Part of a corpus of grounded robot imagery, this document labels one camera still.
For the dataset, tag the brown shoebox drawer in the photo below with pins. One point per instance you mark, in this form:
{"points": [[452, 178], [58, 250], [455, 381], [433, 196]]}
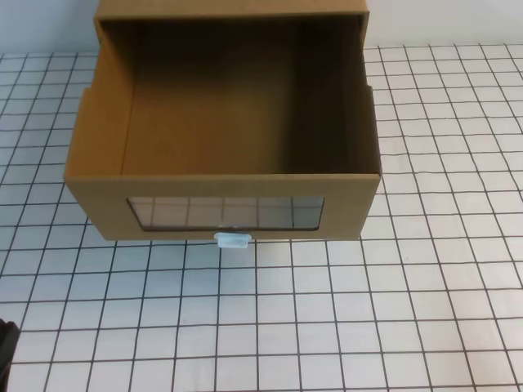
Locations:
{"points": [[227, 121]]}

